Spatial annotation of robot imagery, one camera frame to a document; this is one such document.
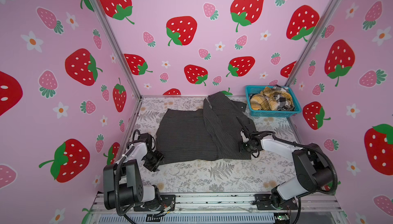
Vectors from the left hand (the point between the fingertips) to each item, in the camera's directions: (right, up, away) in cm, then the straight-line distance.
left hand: (162, 163), depth 87 cm
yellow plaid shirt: (+67, +37, +18) cm, 79 cm away
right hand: (+46, +7, +6) cm, 47 cm away
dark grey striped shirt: (+31, +16, +12) cm, 37 cm away
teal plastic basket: (+62, +47, +31) cm, 84 cm away
